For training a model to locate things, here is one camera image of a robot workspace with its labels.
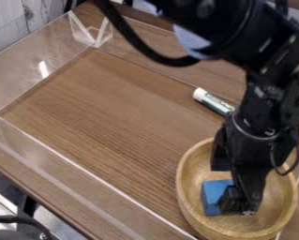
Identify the black metal stand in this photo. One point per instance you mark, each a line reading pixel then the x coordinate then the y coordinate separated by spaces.
pixel 21 226

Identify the blue foam block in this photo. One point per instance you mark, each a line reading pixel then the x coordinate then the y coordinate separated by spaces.
pixel 213 190

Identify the clear acrylic tray wall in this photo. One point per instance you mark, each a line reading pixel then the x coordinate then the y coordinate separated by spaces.
pixel 106 141

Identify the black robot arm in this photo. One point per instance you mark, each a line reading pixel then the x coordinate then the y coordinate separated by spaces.
pixel 256 37

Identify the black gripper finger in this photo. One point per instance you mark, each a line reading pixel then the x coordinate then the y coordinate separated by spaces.
pixel 253 197
pixel 229 201

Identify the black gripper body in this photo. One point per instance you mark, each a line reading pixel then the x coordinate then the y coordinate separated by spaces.
pixel 249 155

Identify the green whiteboard marker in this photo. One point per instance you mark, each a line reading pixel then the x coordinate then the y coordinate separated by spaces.
pixel 212 101

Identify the brown wooden bowl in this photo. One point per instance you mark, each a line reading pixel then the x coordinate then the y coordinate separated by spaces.
pixel 232 226

